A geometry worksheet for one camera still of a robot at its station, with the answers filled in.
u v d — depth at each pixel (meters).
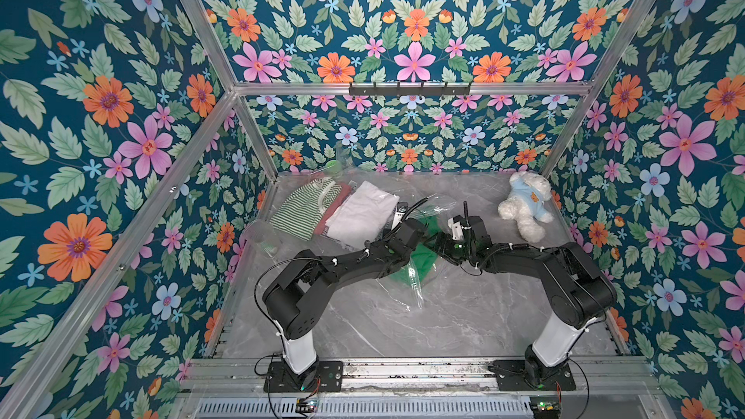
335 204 1.04
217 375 0.75
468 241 0.77
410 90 0.93
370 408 0.77
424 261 0.93
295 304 0.47
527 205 1.01
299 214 1.02
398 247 0.69
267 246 0.97
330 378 0.73
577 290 0.49
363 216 0.99
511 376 0.73
